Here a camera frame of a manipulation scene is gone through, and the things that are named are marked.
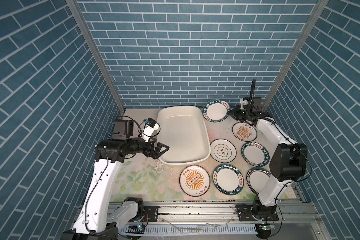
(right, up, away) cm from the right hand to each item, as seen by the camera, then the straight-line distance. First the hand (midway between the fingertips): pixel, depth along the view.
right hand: (226, 109), depth 91 cm
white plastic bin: (-26, -13, +17) cm, 34 cm away
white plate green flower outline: (-1, -26, +6) cm, 27 cm away
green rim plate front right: (+17, -41, -4) cm, 44 cm away
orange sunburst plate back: (+18, -15, +17) cm, 29 cm away
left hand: (-36, -17, -24) cm, 46 cm away
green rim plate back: (-5, 0, +5) cm, 7 cm away
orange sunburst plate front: (-20, -41, -6) cm, 46 cm away
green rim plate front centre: (0, -40, -6) cm, 41 cm away
